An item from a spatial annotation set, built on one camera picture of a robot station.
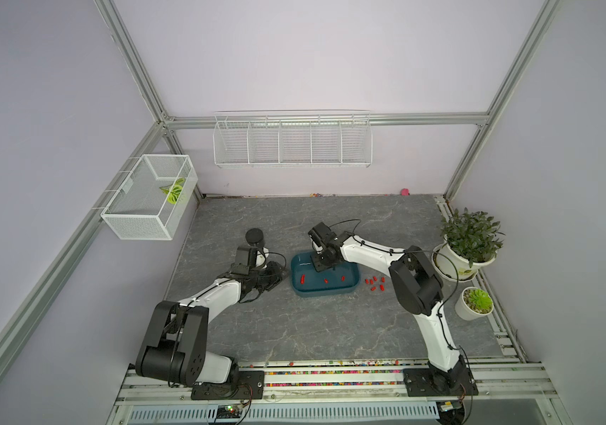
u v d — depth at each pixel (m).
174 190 0.81
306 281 0.95
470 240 0.83
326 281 0.94
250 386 0.74
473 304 0.79
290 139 1.01
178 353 0.43
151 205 0.83
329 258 0.73
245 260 0.72
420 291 0.55
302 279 0.94
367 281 0.94
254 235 1.03
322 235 0.80
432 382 0.65
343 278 0.94
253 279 0.77
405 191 1.24
